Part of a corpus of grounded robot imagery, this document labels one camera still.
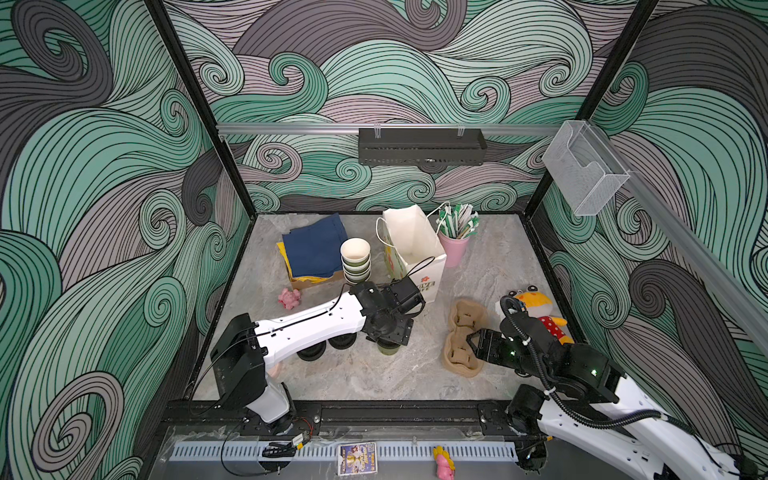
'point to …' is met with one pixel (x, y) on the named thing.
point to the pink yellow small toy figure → (445, 466)
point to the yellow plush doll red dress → (539, 305)
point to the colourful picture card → (360, 458)
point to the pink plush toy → (289, 299)
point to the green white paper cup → (389, 352)
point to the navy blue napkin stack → (315, 249)
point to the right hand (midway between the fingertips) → (474, 343)
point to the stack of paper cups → (356, 260)
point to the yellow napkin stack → (300, 278)
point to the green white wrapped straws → (458, 221)
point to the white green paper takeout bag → (414, 252)
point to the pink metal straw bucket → (454, 249)
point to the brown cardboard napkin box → (337, 278)
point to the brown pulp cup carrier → (460, 357)
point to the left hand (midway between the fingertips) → (396, 330)
